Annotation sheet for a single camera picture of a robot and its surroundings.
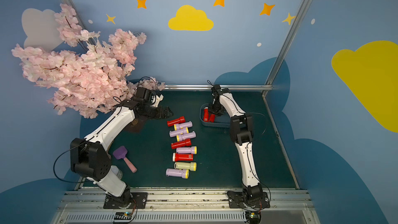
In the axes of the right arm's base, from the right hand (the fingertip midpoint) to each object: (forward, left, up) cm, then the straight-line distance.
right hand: (213, 112), depth 105 cm
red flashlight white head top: (-2, +5, -2) cm, 6 cm away
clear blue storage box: (-3, -7, -5) cm, 9 cm away
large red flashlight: (-3, 0, -2) cm, 4 cm away
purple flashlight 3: (-17, +13, -2) cm, 22 cm away
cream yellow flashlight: (-37, +11, 0) cm, 39 cm away
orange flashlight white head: (-32, +17, -1) cm, 36 cm away
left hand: (-13, +27, +15) cm, 33 cm away
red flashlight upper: (-7, +22, -1) cm, 23 cm away
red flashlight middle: (-23, +17, -1) cm, 29 cm away
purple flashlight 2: (-15, +18, 0) cm, 24 cm away
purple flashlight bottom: (-41, +15, 0) cm, 44 cm away
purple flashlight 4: (-28, +12, -1) cm, 30 cm away
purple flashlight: (-12, +20, -1) cm, 23 cm away
